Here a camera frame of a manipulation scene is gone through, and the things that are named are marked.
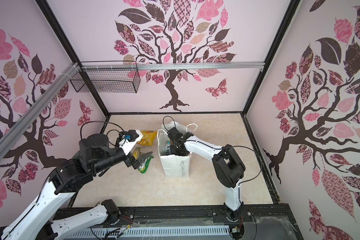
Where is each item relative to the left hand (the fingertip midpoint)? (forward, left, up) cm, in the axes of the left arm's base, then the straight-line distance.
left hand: (143, 145), depth 60 cm
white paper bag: (0, -13, -11) cm, 17 cm away
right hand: (+14, -12, -29) cm, 34 cm away
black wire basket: (+53, +32, -2) cm, 63 cm away
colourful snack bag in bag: (+14, -7, -28) cm, 32 cm away
